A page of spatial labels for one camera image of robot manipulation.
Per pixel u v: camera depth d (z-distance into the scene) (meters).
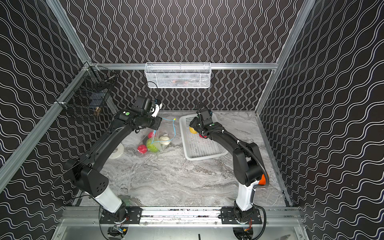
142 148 0.94
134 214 0.75
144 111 0.62
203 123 0.72
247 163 0.50
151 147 0.92
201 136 1.06
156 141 0.84
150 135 0.78
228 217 0.73
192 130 0.90
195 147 0.99
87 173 0.42
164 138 0.88
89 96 0.93
